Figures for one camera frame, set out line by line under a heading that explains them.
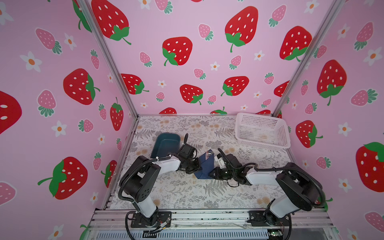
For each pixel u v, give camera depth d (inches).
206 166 36.4
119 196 16.7
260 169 23.8
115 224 28.7
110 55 33.8
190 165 30.9
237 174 27.6
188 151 29.5
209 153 38.4
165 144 41.1
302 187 17.9
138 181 18.3
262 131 43.7
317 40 31.4
